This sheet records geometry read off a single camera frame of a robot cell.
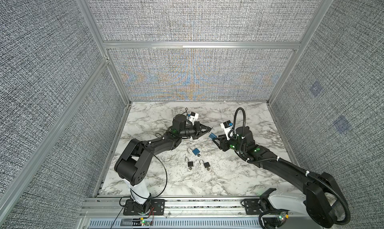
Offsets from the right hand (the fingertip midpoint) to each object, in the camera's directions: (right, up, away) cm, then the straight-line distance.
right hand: (215, 137), depth 83 cm
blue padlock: (-11, -10, +10) cm, 18 cm away
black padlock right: (-5, -17, +5) cm, 18 cm away
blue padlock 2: (-2, +1, -3) cm, 3 cm away
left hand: (-3, +4, -2) cm, 5 cm away
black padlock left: (-14, -16, +5) cm, 22 cm away
